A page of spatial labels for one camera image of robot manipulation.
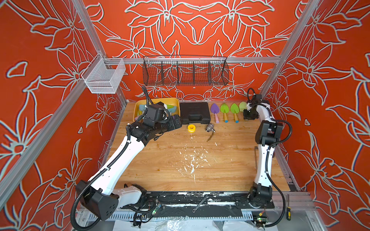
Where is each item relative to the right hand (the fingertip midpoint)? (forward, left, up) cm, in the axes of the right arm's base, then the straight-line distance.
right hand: (248, 116), depth 109 cm
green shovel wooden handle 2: (+8, +9, -1) cm, 11 cm away
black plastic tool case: (0, +42, +4) cm, 42 cm away
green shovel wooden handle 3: (+10, +2, +1) cm, 10 cm away
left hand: (-26, +52, +27) cm, 65 cm away
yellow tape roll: (-13, +45, +1) cm, 46 cm away
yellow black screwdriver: (-62, -3, -1) cm, 62 cm away
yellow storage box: (+11, +60, +1) cm, 61 cm away
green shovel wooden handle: (+7, +17, 0) cm, 19 cm away
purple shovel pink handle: (+8, +25, 0) cm, 26 cm away
